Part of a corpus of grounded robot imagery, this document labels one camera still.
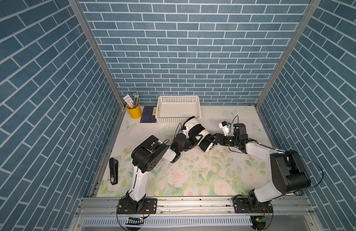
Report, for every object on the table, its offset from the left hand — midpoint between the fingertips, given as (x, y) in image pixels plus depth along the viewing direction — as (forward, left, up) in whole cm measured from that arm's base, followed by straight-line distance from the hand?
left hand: (206, 138), depth 90 cm
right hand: (-1, -4, 0) cm, 4 cm away
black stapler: (-18, +55, -7) cm, 58 cm away
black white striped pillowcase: (+6, +7, +4) cm, 9 cm away
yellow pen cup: (+25, +51, -4) cm, 57 cm away
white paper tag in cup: (+29, +55, +4) cm, 63 cm away
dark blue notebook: (+26, +44, -9) cm, 52 cm away
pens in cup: (+32, +50, +7) cm, 60 cm away
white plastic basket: (+32, +20, -7) cm, 38 cm away
